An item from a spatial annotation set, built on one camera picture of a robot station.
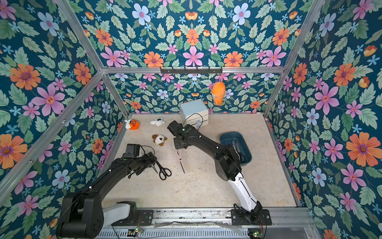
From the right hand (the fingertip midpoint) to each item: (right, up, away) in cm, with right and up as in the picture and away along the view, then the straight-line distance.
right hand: (181, 143), depth 92 cm
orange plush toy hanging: (+24, +33, +6) cm, 42 cm away
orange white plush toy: (-38, +12, +16) cm, 43 cm away
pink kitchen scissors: (0, -5, -4) cm, 6 cm away
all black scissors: (-10, -17, -3) cm, 20 cm away
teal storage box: (+37, +3, +12) cm, 39 cm away
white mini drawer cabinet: (+9, +18, -11) cm, 23 cm away
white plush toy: (-20, +14, +19) cm, 31 cm away
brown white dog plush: (-17, +2, +10) cm, 19 cm away
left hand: (-16, -10, -3) cm, 19 cm away
